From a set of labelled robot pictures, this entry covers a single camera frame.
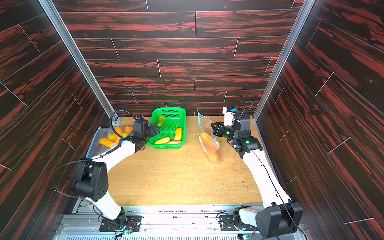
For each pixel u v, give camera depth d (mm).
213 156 933
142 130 711
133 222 731
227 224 731
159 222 751
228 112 646
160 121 1136
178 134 1048
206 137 917
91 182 466
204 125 841
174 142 1002
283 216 372
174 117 1190
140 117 809
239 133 548
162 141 1011
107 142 1008
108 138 1040
